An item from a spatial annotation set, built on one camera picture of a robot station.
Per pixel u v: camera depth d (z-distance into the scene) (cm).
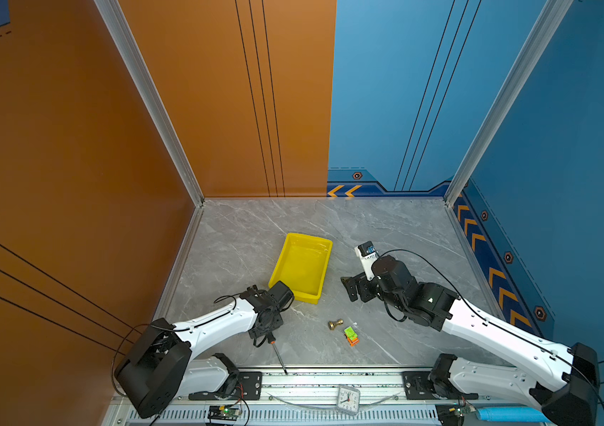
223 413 71
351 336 81
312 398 73
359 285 65
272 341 81
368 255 63
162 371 41
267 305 61
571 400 37
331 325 83
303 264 99
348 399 70
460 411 70
